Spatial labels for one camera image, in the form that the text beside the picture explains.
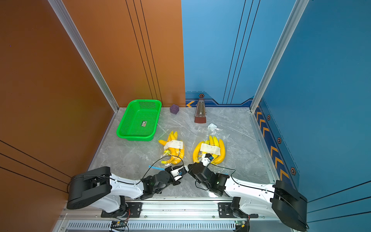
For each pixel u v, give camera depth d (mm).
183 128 1083
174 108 1155
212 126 1079
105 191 444
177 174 669
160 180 608
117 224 718
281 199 418
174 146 864
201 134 1008
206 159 743
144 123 1098
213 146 915
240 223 725
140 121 1124
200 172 588
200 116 1075
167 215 728
